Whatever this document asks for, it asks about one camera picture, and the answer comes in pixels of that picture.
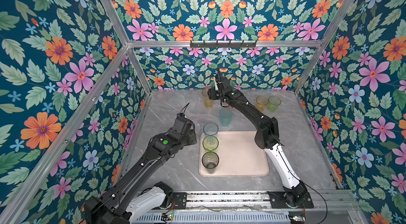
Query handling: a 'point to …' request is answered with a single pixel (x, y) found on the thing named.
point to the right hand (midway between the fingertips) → (212, 89)
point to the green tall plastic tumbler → (210, 143)
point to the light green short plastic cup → (273, 103)
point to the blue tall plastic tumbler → (210, 129)
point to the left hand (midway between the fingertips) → (195, 132)
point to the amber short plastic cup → (261, 102)
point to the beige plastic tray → (239, 156)
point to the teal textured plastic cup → (225, 115)
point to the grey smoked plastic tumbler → (210, 160)
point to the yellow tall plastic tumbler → (208, 103)
